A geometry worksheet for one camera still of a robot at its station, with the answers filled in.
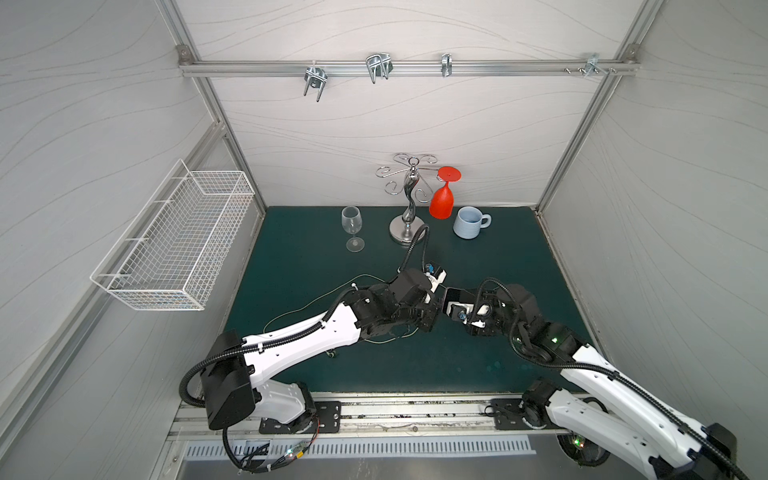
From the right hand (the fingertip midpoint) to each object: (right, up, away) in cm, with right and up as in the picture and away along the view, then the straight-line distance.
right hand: (469, 294), depth 77 cm
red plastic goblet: (-4, +26, +21) cm, 34 cm away
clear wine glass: (-34, +20, +24) cm, 46 cm away
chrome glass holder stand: (-12, +34, +16) cm, 39 cm away
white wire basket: (-72, +12, -8) cm, 73 cm away
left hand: (-10, -3, -6) cm, 11 cm away
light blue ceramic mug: (+8, +20, +31) cm, 38 cm away
